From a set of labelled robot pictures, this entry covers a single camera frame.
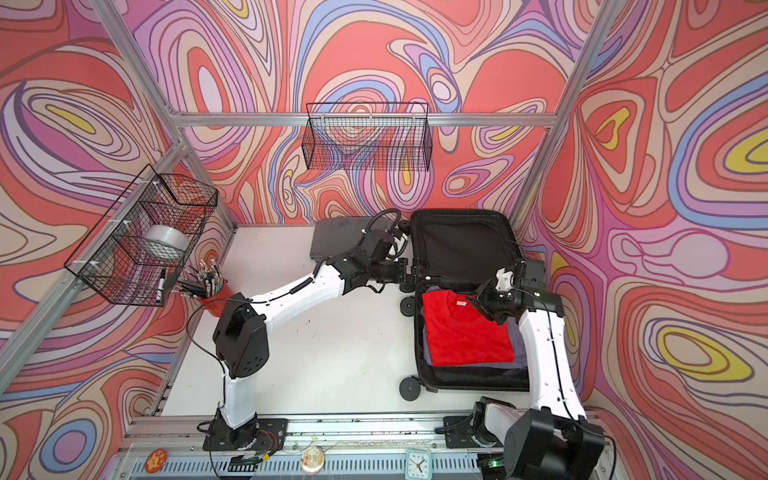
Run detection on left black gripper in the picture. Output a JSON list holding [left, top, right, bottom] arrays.
[[366, 258, 431, 285]]

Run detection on purple jeans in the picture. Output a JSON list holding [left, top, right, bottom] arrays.
[[421, 325, 528, 370]]

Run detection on red t-shirt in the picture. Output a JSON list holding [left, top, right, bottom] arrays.
[[421, 290, 514, 367]]

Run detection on grey towel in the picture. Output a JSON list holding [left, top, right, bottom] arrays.
[[309, 217, 371, 261]]

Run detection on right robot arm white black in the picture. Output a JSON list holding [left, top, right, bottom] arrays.
[[473, 288, 606, 479]]

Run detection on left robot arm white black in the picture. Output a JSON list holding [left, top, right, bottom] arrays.
[[212, 253, 407, 431]]

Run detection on black open suitcase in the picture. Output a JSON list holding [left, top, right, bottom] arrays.
[[399, 209, 546, 401]]

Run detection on small teal clock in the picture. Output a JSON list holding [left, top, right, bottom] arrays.
[[405, 450, 433, 480]]

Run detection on red pen cup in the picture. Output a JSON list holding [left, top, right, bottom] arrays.
[[198, 280, 235, 318]]

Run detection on round clear badge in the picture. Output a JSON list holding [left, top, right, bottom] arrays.
[[299, 446, 326, 475]]

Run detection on red round sticker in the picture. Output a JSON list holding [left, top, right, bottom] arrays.
[[143, 448, 168, 475]]

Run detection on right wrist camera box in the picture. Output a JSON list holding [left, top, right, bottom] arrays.
[[495, 268, 514, 293]]

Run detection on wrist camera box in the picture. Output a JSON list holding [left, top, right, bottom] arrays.
[[495, 268, 514, 293], [359, 230, 396, 261]]

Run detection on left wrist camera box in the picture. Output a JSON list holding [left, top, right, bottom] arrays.
[[359, 230, 396, 261]]

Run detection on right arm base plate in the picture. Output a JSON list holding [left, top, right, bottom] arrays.
[[435, 415, 502, 449]]

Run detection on back black wire basket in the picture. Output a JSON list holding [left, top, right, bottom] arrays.
[[301, 101, 433, 172]]

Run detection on black wire basket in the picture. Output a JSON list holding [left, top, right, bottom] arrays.
[[64, 165, 218, 307], [301, 101, 433, 172]]

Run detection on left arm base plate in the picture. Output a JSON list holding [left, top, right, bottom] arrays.
[[198, 416, 288, 454]]

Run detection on silver duct tape roll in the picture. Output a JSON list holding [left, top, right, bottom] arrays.
[[142, 225, 190, 262]]

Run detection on left black wire basket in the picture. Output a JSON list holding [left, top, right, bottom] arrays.
[[64, 165, 218, 307]]

